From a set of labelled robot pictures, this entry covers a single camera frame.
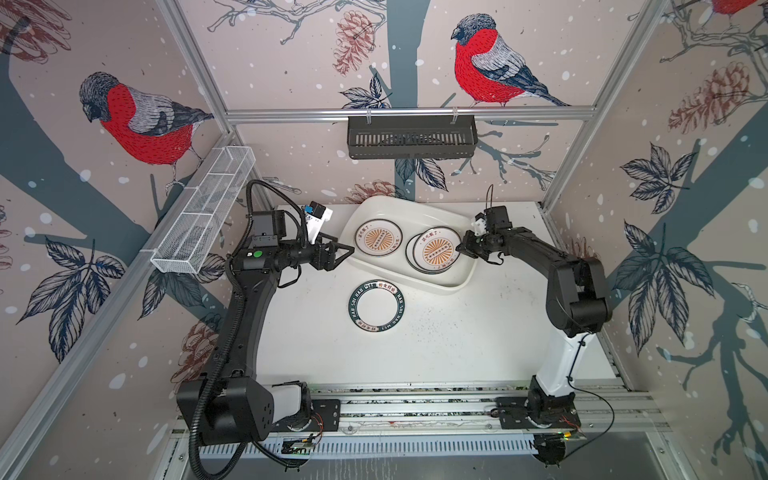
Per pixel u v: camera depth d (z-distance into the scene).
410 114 0.93
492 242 0.76
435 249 1.02
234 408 0.39
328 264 0.66
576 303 0.52
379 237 1.10
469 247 0.88
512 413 0.73
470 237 0.89
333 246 0.68
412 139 1.06
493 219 0.81
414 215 1.15
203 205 0.79
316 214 0.65
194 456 0.34
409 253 1.04
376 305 0.93
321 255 0.65
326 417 0.73
